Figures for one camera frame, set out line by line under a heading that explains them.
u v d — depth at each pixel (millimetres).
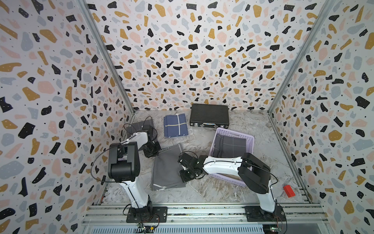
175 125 1125
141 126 833
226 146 950
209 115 1125
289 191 804
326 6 715
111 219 737
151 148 800
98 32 780
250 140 994
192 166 682
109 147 510
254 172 526
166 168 874
